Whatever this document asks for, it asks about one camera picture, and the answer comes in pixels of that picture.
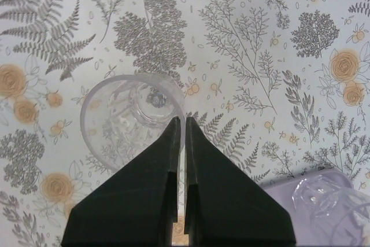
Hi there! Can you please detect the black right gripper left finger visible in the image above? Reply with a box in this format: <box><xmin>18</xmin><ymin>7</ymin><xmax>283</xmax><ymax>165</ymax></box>
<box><xmin>61</xmin><ymin>117</ymin><xmax>181</xmax><ymax>246</ymax></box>

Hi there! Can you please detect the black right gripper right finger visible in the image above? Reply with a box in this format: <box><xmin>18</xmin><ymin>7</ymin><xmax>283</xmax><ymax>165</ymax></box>
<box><xmin>184</xmin><ymin>117</ymin><xmax>296</xmax><ymax>246</ymax></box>

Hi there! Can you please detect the lilac plastic tray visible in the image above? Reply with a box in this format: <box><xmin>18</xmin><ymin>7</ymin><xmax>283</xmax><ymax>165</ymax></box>
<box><xmin>265</xmin><ymin>169</ymin><xmax>369</xmax><ymax>246</ymax></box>

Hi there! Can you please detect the clear faceted tumbler glass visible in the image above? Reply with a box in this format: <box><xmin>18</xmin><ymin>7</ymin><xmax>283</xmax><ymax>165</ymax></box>
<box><xmin>292</xmin><ymin>175</ymin><xmax>369</xmax><ymax>246</ymax></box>

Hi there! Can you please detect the floral patterned tablecloth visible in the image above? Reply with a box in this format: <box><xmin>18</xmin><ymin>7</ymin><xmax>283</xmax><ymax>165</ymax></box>
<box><xmin>1</xmin><ymin>0</ymin><xmax>369</xmax><ymax>246</ymax></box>

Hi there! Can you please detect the clear tall tumbler glass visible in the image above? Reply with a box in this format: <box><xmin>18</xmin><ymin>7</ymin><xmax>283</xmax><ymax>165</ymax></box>
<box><xmin>80</xmin><ymin>73</ymin><xmax>185</xmax><ymax>172</ymax></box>

